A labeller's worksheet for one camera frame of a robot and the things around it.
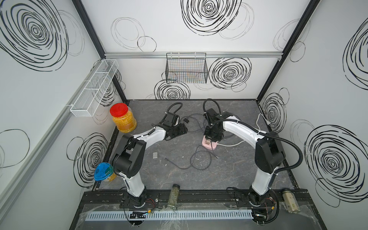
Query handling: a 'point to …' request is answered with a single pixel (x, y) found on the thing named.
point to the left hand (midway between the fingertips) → (185, 130)
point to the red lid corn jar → (123, 118)
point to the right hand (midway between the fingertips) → (206, 139)
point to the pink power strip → (213, 146)
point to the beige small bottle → (292, 205)
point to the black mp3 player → (186, 120)
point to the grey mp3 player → (155, 155)
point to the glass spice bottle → (173, 197)
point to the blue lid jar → (104, 171)
